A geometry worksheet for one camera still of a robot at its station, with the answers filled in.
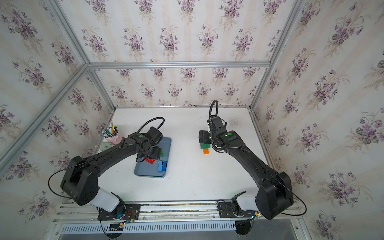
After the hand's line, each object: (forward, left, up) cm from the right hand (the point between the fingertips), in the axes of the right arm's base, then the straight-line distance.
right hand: (208, 136), depth 83 cm
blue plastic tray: (-13, +38, -16) cm, 43 cm away
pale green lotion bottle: (-3, +63, -8) cm, 63 cm away
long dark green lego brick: (+2, +2, -14) cm, 14 cm away
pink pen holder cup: (+1, +57, -8) cm, 57 cm away
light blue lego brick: (-13, +28, -14) cm, 34 cm away
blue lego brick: (-12, +25, -14) cm, 31 cm away
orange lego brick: (-1, 0, -17) cm, 17 cm away
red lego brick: (-9, +35, -16) cm, 39 cm away
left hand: (-8, +31, -10) cm, 33 cm away
